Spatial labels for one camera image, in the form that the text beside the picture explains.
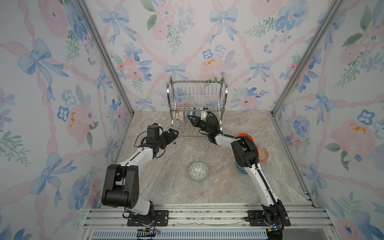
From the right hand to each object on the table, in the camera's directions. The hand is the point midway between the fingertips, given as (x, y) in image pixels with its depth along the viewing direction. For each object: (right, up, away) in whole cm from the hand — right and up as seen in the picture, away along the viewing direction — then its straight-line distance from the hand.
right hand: (189, 116), depth 102 cm
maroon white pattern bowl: (-6, 0, -1) cm, 6 cm away
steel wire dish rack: (+4, +15, +12) cm, 19 cm away
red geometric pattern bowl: (+47, -24, -7) cm, 53 cm away
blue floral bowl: (+1, +2, -1) cm, 3 cm away
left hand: (-8, -12, -11) cm, 18 cm away
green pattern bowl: (+6, -34, -14) cm, 37 cm away
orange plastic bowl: (+38, -13, -1) cm, 40 cm away
